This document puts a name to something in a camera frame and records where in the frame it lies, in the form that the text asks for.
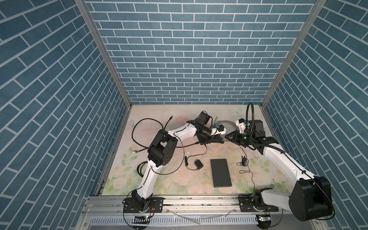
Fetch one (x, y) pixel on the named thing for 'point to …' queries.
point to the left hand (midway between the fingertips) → (222, 140)
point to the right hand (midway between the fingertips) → (224, 135)
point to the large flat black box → (221, 175)
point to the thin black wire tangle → (245, 162)
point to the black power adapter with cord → (198, 163)
